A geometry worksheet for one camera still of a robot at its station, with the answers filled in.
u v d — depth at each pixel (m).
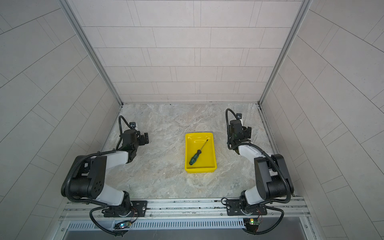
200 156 0.88
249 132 0.81
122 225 0.65
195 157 0.86
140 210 0.71
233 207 0.71
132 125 0.79
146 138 0.86
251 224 0.68
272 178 0.43
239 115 0.77
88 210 0.71
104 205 0.55
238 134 0.69
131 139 0.71
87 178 0.44
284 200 0.40
